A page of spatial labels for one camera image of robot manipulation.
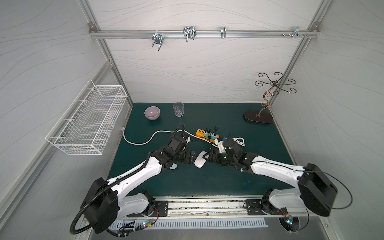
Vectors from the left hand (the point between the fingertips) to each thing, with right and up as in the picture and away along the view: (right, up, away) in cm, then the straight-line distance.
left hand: (190, 155), depth 81 cm
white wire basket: (-49, +17, -13) cm, 53 cm away
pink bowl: (-30, +25, +29) cm, 48 cm away
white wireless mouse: (+5, -5, +6) cm, 10 cm away
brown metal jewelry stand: (+55, +21, +29) cm, 66 cm away
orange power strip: (+6, +9, +19) cm, 22 cm away
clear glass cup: (-10, +28, +31) cm, 43 cm away
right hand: (+9, -1, 0) cm, 9 cm away
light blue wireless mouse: (-11, -9, +9) cm, 17 cm away
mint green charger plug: (+14, +9, +11) cm, 20 cm away
